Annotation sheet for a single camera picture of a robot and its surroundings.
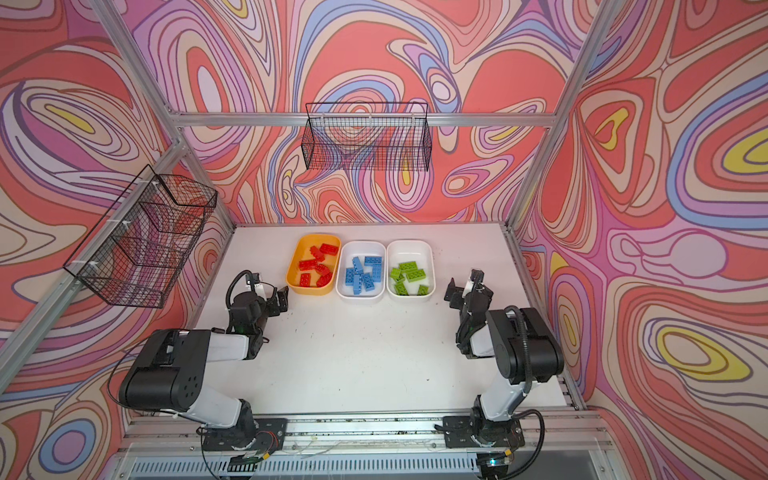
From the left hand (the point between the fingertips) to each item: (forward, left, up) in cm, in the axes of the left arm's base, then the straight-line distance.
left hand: (271, 288), depth 94 cm
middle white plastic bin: (+17, -23, -2) cm, 29 cm away
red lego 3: (+8, -16, -4) cm, 18 cm away
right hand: (+1, -63, -1) cm, 63 cm away
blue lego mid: (+14, -32, -4) cm, 35 cm away
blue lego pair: (+11, -27, -4) cm, 29 cm away
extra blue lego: (+9, -34, -5) cm, 35 cm away
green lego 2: (+8, -47, -4) cm, 48 cm away
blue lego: (+5, -31, -5) cm, 32 cm away
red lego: (+19, -16, -3) cm, 25 cm away
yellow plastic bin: (+18, -6, -4) cm, 19 cm away
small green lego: (+2, -49, -4) cm, 50 cm away
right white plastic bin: (+17, -50, -3) cm, 53 cm away
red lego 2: (+16, -12, -3) cm, 21 cm away
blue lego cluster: (+7, -25, -4) cm, 26 cm away
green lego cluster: (+3, -42, -4) cm, 42 cm away
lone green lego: (+7, -41, -3) cm, 41 cm away
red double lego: (+12, -8, -4) cm, 16 cm away
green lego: (+11, -45, -4) cm, 46 cm away
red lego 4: (+6, -9, -5) cm, 12 cm away
